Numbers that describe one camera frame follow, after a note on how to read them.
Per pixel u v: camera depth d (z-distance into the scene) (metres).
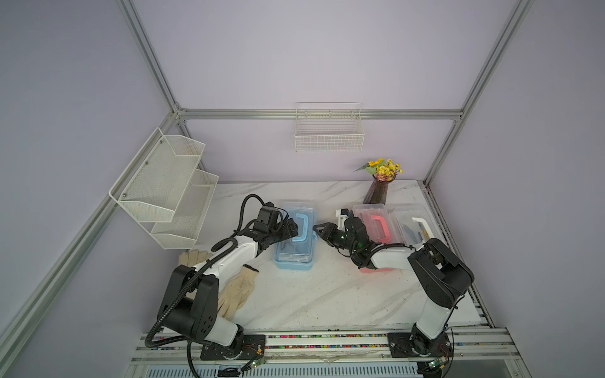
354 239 0.72
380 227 0.90
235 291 0.85
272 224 0.70
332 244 0.82
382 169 0.91
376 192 1.01
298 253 0.92
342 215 0.85
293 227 0.81
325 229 0.83
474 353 0.74
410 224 0.95
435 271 0.50
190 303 0.43
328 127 0.95
